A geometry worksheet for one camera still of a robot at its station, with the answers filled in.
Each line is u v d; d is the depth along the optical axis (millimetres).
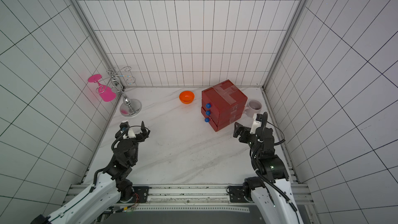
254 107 1031
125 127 632
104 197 566
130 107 1059
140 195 722
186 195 743
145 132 727
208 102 852
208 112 899
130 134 666
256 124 621
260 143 497
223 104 825
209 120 944
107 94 969
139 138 697
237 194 727
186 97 1095
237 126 699
